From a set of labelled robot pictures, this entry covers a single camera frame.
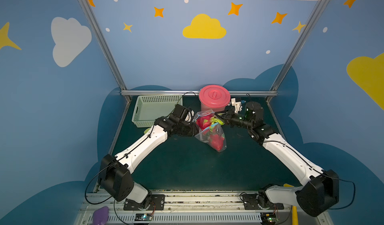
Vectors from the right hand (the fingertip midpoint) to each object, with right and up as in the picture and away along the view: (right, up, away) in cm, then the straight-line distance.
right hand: (217, 111), depth 73 cm
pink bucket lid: (+2, +10, +25) cm, 27 cm away
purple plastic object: (-57, -51, -3) cm, 76 cm away
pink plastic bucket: (-5, +2, +23) cm, 24 cm away
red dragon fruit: (-4, -7, -2) cm, 8 cm away
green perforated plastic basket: (-48, +3, +40) cm, 62 cm away
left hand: (-9, -10, +5) cm, 14 cm away
